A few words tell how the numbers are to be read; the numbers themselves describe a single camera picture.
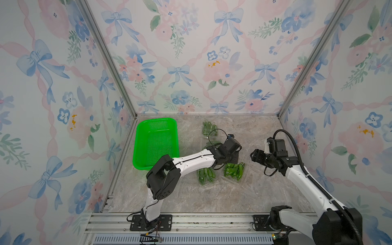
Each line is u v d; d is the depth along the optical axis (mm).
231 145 644
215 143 1001
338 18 717
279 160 602
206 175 860
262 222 748
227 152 651
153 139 1067
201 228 732
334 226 393
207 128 1092
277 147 639
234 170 897
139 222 732
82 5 678
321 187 462
